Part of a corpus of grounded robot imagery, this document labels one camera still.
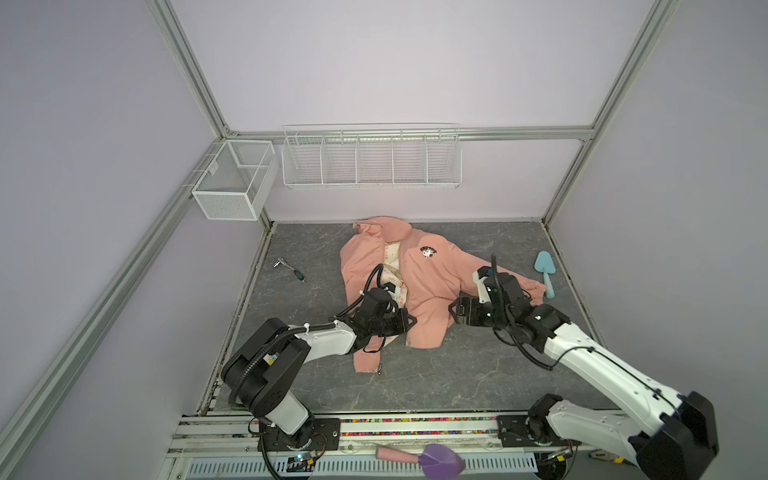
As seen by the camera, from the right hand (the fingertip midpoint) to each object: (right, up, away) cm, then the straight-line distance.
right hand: (462, 309), depth 80 cm
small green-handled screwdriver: (-53, +7, +25) cm, 59 cm away
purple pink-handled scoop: (-8, -35, -9) cm, 37 cm away
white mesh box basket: (-72, +40, +23) cm, 86 cm away
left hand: (-11, -6, +6) cm, 14 cm away
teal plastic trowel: (+37, +11, +29) cm, 48 cm away
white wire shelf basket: (-26, +47, +19) cm, 57 cm away
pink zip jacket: (-7, +8, +19) cm, 22 cm away
